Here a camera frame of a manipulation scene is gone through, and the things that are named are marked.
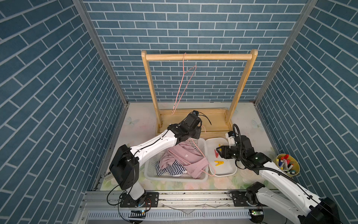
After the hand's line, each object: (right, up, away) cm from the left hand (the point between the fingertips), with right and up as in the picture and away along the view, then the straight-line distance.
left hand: (201, 131), depth 82 cm
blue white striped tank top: (-16, -20, -5) cm, 26 cm away
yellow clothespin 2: (+12, -21, +4) cm, 24 cm away
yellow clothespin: (+13, -11, +12) cm, 21 cm away
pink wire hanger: (-19, +13, +30) cm, 38 cm away
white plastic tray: (+11, -22, +4) cm, 25 cm away
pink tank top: (-19, -15, -1) cm, 25 cm away
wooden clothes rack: (+13, +5, +29) cm, 33 cm away
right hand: (+12, -11, 0) cm, 16 cm away
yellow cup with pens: (+45, -17, -8) cm, 49 cm away
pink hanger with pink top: (-8, -14, -1) cm, 16 cm away
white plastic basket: (-30, -26, -2) cm, 39 cm away
